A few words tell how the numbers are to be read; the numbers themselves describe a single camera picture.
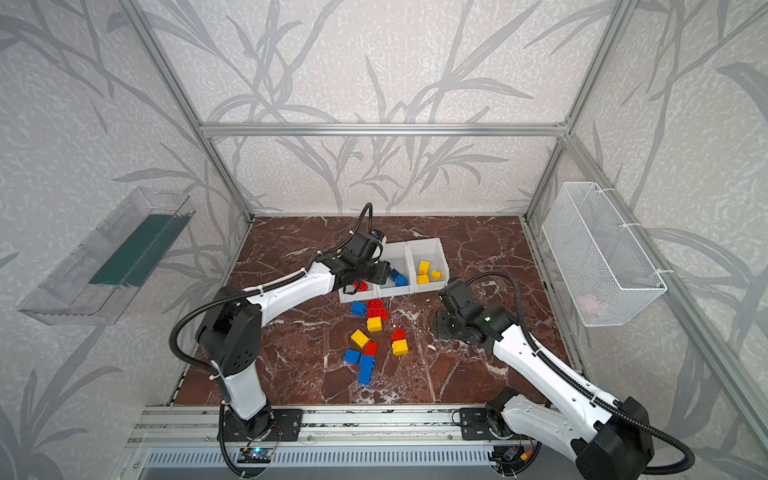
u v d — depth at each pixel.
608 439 0.38
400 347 0.86
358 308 0.94
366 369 0.83
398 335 0.89
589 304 0.72
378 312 0.91
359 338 0.87
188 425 0.76
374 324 0.89
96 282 0.63
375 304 0.94
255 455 0.71
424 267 1.02
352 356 0.85
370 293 0.94
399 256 1.05
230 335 0.47
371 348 0.87
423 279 0.99
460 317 0.58
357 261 0.69
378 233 0.81
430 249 1.08
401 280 0.97
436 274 1.02
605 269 0.61
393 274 0.99
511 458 0.75
